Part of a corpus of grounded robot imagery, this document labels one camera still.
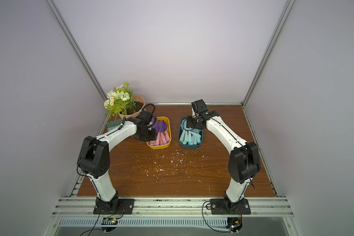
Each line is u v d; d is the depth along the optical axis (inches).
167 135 37.3
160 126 39.6
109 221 28.2
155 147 36.5
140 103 41.4
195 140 37.2
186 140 35.9
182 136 37.3
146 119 30.1
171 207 29.6
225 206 25.4
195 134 37.0
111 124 42.2
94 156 19.2
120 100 32.8
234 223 27.5
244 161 18.0
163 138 36.9
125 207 28.7
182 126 38.3
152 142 35.8
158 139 36.4
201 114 25.2
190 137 36.2
